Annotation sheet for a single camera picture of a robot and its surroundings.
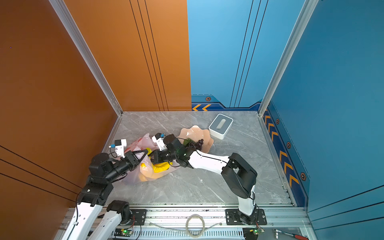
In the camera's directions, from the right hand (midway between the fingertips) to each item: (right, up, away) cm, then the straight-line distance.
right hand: (147, 158), depth 74 cm
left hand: (+2, +5, -5) cm, 8 cm away
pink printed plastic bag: (0, -5, -4) cm, 6 cm away
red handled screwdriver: (+70, -34, -6) cm, 78 cm away
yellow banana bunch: (+5, -6, +7) cm, 11 cm away
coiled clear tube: (+20, -32, -4) cm, 38 cm away
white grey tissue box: (+42, +15, +32) cm, 55 cm away
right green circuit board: (+51, -35, -4) cm, 62 cm away
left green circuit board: (-10, -35, -3) cm, 36 cm away
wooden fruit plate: (+23, +11, +29) cm, 39 cm away
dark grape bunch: (+25, +4, +20) cm, 32 cm away
